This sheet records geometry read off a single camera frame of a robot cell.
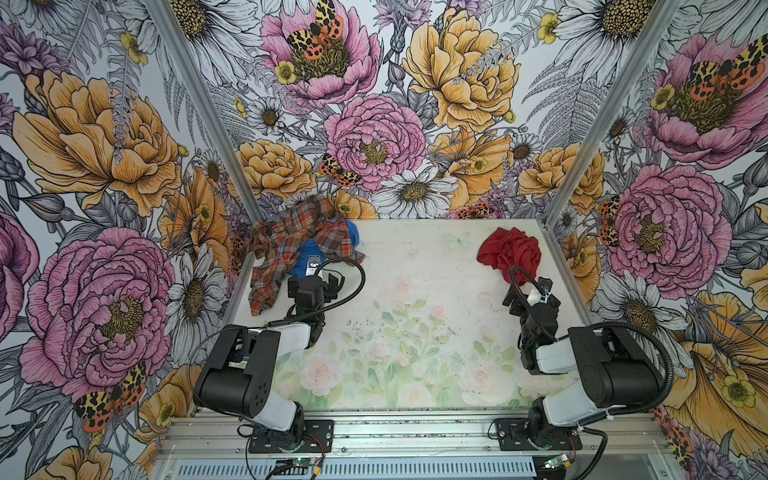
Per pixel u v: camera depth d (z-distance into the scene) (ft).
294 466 2.37
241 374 1.49
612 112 2.94
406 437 2.50
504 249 3.55
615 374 1.49
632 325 2.77
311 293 2.32
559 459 2.35
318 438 2.40
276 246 3.39
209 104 2.88
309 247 3.53
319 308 2.38
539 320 2.24
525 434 2.44
